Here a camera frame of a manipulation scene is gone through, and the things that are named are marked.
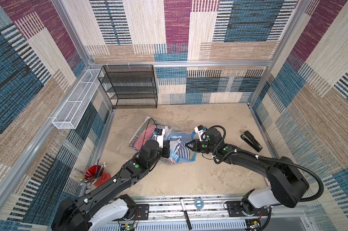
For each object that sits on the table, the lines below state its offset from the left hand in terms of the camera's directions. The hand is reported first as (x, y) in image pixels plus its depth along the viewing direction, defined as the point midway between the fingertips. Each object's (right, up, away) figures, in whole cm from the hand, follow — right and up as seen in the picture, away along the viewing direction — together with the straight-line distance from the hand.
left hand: (170, 141), depth 77 cm
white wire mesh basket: (-49, +13, -6) cm, 51 cm away
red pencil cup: (-40, -18, +2) cm, 44 cm away
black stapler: (+53, -3, +18) cm, 56 cm away
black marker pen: (+9, -38, -7) cm, 39 cm away
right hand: (+10, -4, +6) cm, 12 cm away
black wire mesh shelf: (-31, +37, +31) cm, 58 cm away
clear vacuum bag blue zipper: (-2, +2, +22) cm, 23 cm away
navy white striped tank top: (+4, -4, +8) cm, 10 cm away
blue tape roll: (+15, -33, 0) cm, 37 cm away
